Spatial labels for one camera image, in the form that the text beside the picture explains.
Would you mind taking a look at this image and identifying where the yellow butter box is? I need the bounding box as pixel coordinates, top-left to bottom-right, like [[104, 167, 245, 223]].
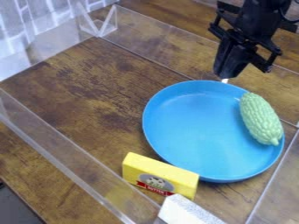
[[123, 152, 200, 200]]

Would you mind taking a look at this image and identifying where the clear acrylic enclosure wall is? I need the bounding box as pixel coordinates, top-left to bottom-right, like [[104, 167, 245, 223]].
[[0, 4, 299, 224]]

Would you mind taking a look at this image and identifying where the blue round plate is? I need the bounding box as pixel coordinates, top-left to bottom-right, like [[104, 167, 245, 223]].
[[143, 80, 285, 183]]

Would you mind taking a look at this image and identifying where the green bumpy gourd toy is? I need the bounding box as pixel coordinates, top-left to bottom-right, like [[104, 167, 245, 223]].
[[239, 92, 285, 146]]

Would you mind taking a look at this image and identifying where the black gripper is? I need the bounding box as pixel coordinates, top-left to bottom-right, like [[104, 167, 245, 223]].
[[210, 0, 291, 79]]

